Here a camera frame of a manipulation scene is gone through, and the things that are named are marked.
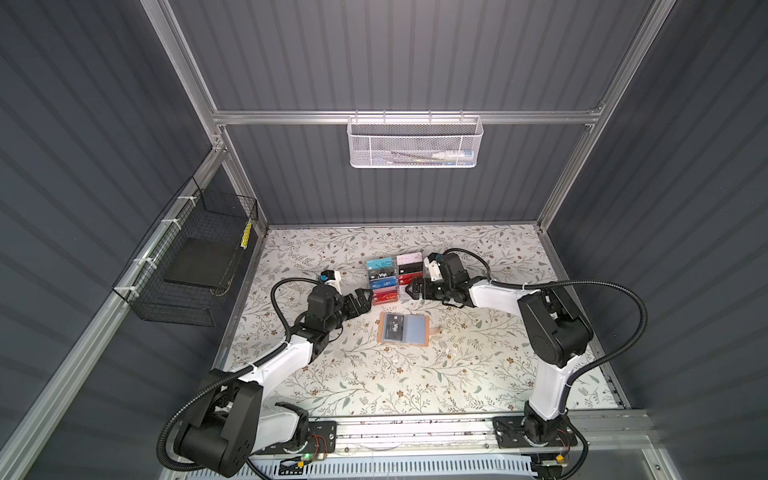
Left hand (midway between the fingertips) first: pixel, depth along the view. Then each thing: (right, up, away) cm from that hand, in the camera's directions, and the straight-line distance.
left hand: (362, 294), depth 87 cm
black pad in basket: (-40, +10, -12) cm, 43 cm away
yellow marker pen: (-32, +17, -4) cm, 37 cm away
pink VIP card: (+17, +11, +12) cm, 23 cm away
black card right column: (+15, +8, +10) cm, 20 cm away
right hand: (+18, 0, +10) cm, 21 cm away
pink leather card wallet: (+13, -12, +6) cm, 18 cm away
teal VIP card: (+5, +9, +10) cm, 14 cm away
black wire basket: (-44, +23, -6) cm, 50 cm away
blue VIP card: (+6, +3, +10) cm, 12 cm away
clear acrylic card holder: (+12, -2, +10) cm, 16 cm away
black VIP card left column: (+4, +5, +10) cm, 12 cm away
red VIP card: (+14, +4, +12) cm, 19 cm away
